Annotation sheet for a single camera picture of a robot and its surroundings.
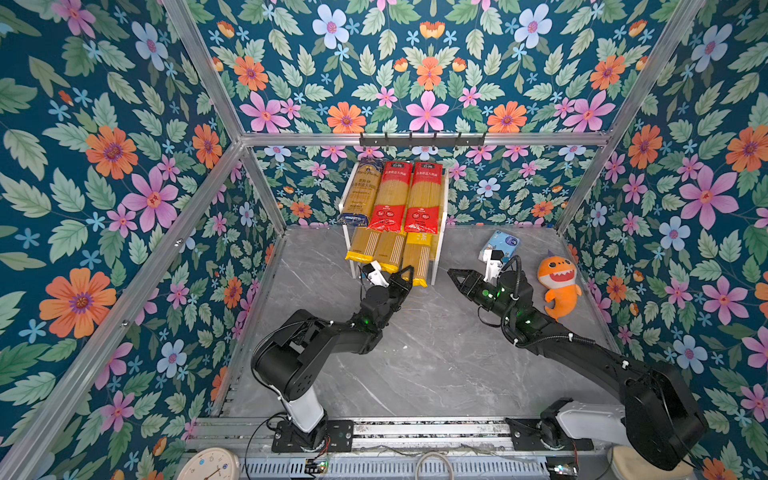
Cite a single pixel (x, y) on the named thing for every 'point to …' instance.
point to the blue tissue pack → (505, 243)
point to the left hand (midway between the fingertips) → (419, 261)
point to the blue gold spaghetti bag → (361, 196)
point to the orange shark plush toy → (558, 275)
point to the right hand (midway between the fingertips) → (450, 271)
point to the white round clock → (214, 463)
